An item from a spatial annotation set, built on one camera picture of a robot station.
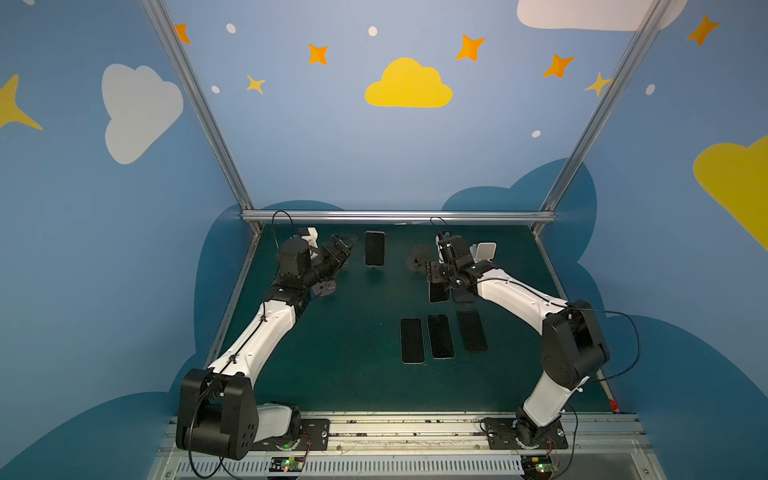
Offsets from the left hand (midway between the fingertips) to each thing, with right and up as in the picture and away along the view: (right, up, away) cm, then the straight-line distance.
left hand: (356, 247), depth 79 cm
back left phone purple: (+4, 0, +23) cm, 24 cm away
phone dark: (+16, -29, +14) cm, 36 cm away
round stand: (+20, -2, +27) cm, 33 cm away
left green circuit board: (-16, -53, -8) cm, 56 cm away
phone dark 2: (+25, -27, +13) cm, 39 cm away
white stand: (+43, -1, +28) cm, 52 cm away
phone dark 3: (+35, -26, +14) cm, 46 cm away
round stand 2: (-13, -13, +20) cm, 27 cm away
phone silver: (+25, -14, +17) cm, 34 cm away
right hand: (+25, -4, +14) cm, 29 cm away
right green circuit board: (+45, -53, -7) cm, 70 cm away
